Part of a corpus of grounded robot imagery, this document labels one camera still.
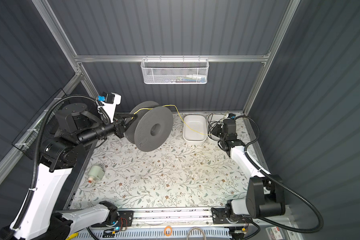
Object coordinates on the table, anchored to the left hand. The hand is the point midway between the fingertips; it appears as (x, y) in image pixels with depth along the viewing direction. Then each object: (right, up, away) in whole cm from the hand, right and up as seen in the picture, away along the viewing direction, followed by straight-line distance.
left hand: (135, 114), depth 55 cm
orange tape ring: (+9, -54, +16) cm, 57 cm away
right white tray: (+42, +1, +61) cm, 74 cm away
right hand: (+39, -4, +31) cm, 50 cm away
